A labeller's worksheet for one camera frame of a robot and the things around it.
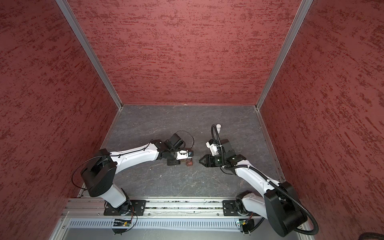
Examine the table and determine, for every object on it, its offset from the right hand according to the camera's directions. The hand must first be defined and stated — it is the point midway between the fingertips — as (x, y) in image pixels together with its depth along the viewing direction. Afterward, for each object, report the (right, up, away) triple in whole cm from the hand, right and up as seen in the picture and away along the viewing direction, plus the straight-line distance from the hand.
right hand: (201, 164), depth 82 cm
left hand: (-15, +2, +6) cm, 16 cm away
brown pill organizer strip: (-7, -1, +6) cm, 9 cm away
